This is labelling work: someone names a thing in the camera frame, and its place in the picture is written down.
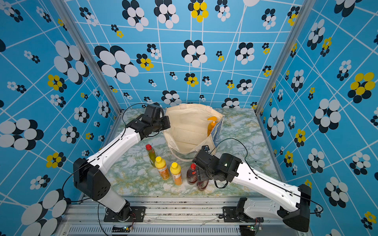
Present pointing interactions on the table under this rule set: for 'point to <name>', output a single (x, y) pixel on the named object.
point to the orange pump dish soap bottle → (211, 125)
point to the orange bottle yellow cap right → (175, 170)
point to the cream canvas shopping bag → (192, 126)
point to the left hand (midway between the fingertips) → (172, 120)
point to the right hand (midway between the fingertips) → (205, 172)
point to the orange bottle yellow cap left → (160, 164)
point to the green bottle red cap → (152, 154)
